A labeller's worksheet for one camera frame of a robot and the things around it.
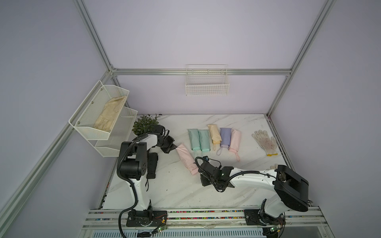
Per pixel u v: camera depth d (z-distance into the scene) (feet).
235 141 3.31
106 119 2.52
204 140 3.33
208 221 2.40
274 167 3.05
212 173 2.10
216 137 3.41
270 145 3.34
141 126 2.95
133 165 1.73
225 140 3.32
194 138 3.36
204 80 3.13
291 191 1.43
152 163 3.01
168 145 2.96
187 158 2.97
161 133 2.80
